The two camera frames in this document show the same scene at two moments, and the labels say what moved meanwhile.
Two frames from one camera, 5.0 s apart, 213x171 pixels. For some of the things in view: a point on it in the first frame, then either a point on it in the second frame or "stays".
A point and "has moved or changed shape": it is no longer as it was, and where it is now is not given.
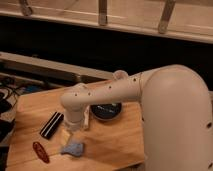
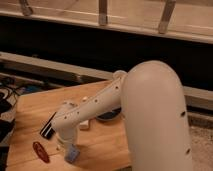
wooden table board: (40, 140) stays
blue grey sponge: (75, 149) has moved or changed shape
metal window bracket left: (26, 8) stays
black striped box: (51, 125) stays
